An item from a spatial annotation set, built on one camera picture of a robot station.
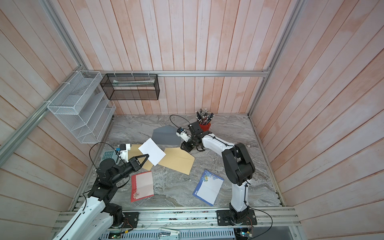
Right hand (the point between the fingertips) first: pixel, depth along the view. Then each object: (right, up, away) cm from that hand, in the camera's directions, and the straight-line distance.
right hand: (183, 144), depth 95 cm
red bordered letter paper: (-14, -2, -18) cm, 23 cm away
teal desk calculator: (-48, -6, 0) cm, 48 cm away
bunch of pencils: (+13, +18, 0) cm, 23 cm away
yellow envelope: (-4, -10, +2) cm, 10 cm away
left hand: (-17, -4, -21) cm, 27 cm away
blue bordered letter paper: (+15, -24, -11) cm, 30 cm away
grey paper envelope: (-13, +6, +14) cm, 20 cm away
